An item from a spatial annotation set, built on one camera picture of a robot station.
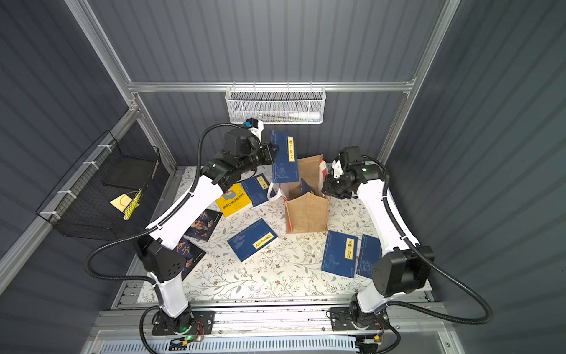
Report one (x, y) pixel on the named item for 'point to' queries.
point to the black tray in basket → (129, 172)
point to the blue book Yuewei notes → (251, 240)
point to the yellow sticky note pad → (122, 203)
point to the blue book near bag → (256, 188)
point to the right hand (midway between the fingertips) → (329, 189)
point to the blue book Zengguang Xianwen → (285, 168)
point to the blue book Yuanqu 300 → (340, 254)
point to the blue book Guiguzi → (370, 252)
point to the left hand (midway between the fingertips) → (284, 148)
